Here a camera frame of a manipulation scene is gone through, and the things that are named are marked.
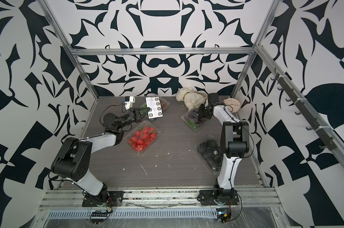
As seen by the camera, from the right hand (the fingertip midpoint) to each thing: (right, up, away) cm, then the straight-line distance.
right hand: (198, 109), depth 100 cm
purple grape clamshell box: (-4, -7, -3) cm, 9 cm away
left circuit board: (-55, -54, -27) cm, 82 cm away
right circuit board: (+7, -52, -28) cm, 60 cm away
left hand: (-30, +1, -26) cm, 40 cm away
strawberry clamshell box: (-37, -17, -8) cm, 41 cm away
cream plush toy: (-3, +8, +5) cm, 10 cm away
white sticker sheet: (-27, -1, -24) cm, 36 cm away
